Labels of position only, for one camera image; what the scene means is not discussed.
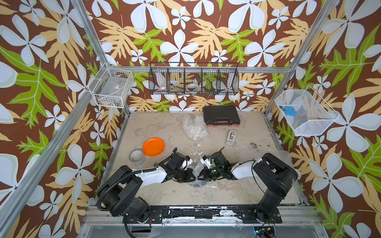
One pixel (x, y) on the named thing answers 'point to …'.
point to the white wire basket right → (313, 115)
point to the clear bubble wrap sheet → (195, 127)
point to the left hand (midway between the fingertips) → (198, 177)
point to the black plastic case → (221, 116)
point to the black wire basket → (193, 79)
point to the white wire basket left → (111, 87)
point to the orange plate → (153, 147)
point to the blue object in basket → (290, 110)
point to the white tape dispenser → (231, 137)
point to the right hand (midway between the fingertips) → (196, 178)
